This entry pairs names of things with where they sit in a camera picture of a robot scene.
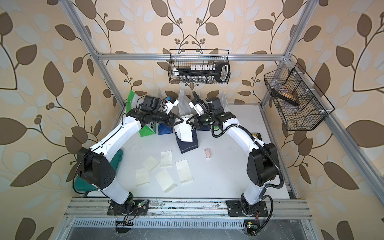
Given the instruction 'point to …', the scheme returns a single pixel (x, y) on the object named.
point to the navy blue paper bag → (186, 146)
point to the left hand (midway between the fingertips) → (178, 117)
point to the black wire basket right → (298, 107)
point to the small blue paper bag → (164, 129)
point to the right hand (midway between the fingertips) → (187, 121)
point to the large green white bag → (134, 100)
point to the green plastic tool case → (82, 185)
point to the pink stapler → (207, 153)
